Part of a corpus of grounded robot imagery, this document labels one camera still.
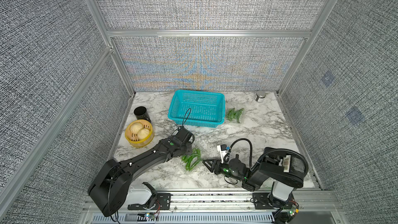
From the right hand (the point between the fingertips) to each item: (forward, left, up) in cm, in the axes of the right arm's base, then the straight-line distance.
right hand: (203, 159), depth 80 cm
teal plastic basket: (+38, +3, -7) cm, 39 cm away
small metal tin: (+46, -42, -3) cm, 62 cm away
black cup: (+28, +38, +2) cm, 47 cm away
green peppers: (+2, +6, -6) cm, 9 cm away
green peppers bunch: (+31, -20, -5) cm, 37 cm away
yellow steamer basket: (+13, +42, -4) cm, 44 cm away
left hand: (+7, +7, -1) cm, 10 cm away
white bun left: (+20, +41, 0) cm, 45 cm away
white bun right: (+15, +35, 0) cm, 38 cm away
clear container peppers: (+27, -21, -7) cm, 35 cm away
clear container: (-1, +11, -6) cm, 12 cm away
